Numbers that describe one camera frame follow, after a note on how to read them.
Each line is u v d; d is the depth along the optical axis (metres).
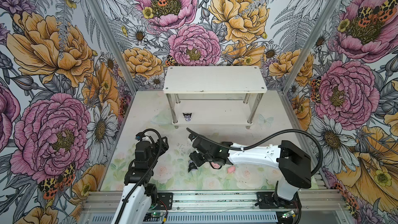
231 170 0.82
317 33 0.90
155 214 0.71
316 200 0.76
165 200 0.73
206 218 0.78
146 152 0.63
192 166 0.83
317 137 0.91
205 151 0.62
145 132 0.70
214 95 1.18
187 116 0.92
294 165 0.45
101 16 0.82
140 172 0.59
